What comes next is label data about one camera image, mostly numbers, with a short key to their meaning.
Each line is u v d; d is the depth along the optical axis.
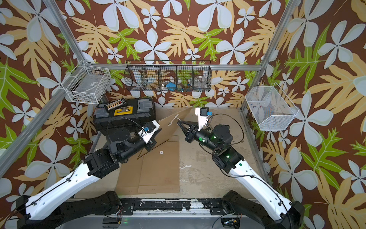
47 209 0.40
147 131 0.49
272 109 0.84
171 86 0.94
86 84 0.84
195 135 0.55
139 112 0.94
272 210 0.39
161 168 0.88
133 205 0.75
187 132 0.57
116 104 0.96
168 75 0.97
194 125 0.55
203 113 0.52
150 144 0.53
